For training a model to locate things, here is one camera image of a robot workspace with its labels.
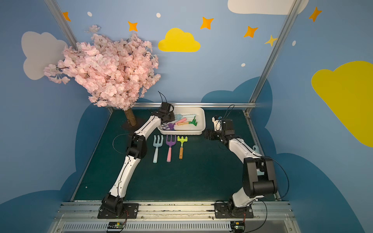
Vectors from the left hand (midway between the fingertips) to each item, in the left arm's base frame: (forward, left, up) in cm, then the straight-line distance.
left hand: (172, 114), depth 113 cm
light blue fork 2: (0, -5, -2) cm, 6 cm away
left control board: (-72, +22, -5) cm, 76 cm away
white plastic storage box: (-11, -13, -4) cm, 18 cm away
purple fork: (-24, -1, -4) cm, 25 cm away
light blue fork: (-25, +8, -5) cm, 27 cm away
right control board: (-71, -40, -6) cm, 82 cm away
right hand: (-21, -28, +9) cm, 36 cm away
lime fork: (-21, -9, -5) cm, 23 cm away
